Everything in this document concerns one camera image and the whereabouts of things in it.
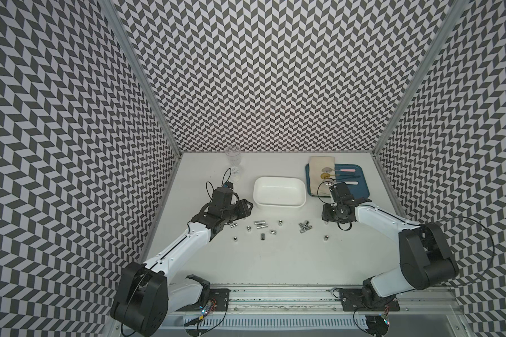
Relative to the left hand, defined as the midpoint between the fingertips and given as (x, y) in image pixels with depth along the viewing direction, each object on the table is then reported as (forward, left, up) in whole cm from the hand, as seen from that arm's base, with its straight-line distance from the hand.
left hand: (249, 208), depth 84 cm
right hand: (0, -34, -9) cm, 35 cm away
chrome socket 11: (-2, -25, -11) cm, 27 cm away
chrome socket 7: (-8, -6, -11) cm, 14 cm away
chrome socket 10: (-3, -23, -11) cm, 25 cm away
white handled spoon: (+20, -48, -11) cm, 54 cm away
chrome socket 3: (-2, -4, -10) cm, 11 cm away
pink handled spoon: (+28, -41, -11) cm, 51 cm away
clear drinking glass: (+37, +10, -7) cm, 39 cm away
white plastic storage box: (+13, -14, -9) cm, 21 cm away
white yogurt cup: (+23, +9, -6) cm, 26 cm away
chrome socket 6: (-6, -10, -11) cm, 16 cm away
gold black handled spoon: (+25, -39, -11) cm, 47 cm away
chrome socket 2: (-3, +7, -9) cm, 12 cm away
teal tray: (+25, -53, -11) cm, 59 cm away
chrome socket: (-8, -32, -10) cm, 35 cm away
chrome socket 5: (-4, 0, -10) cm, 11 cm away
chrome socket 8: (-9, +6, -10) cm, 15 cm away
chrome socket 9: (-2, -13, -11) cm, 17 cm away
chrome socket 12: (-4, -25, -11) cm, 27 cm away
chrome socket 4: (-4, -5, -10) cm, 11 cm away
